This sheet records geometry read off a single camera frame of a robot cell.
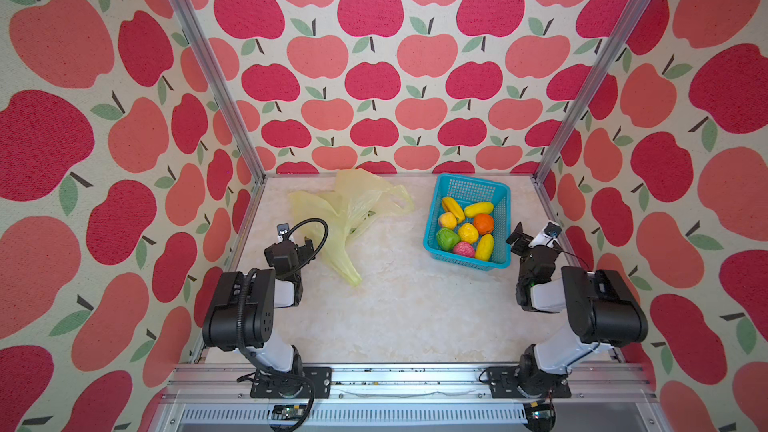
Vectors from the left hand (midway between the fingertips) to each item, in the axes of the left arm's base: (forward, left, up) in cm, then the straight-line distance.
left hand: (295, 241), depth 95 cm
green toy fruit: (0, -50, 0) cm, 50 cm away
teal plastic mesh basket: (+24, -56, 0) cm, 60 cm away
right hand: (-2, -77, +7) cm, 78 cm away
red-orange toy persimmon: (+6, -63, +1) cm, 63 cm away
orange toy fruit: (+8, -51, 0) cm, 52 cm away
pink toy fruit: (-4, -54, +1) cm, 55 cm away
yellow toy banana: (+14, -62, -1) cm, 63 cm away
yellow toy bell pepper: (+2, -57, +1) cm, 57 cm away
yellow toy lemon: (-2, -62, -1) cm, 62 cm away
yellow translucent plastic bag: (+6, -22, +15) cm, 27 cm away
